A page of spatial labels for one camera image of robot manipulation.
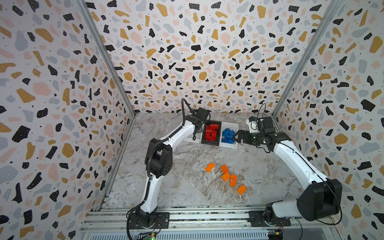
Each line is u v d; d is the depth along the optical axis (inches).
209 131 42.0
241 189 32.7
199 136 39.5
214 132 41.9
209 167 36.2
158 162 21.6
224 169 35.7
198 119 27.7
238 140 29.8
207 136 40.6
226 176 34.5
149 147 21.9
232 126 42.4
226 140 40.5
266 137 24.1
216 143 39.3
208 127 43.2
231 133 40.8
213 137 41.5
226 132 41.3
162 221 28.8
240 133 29.3
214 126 41.9
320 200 16.2
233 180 34.3
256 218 29.2
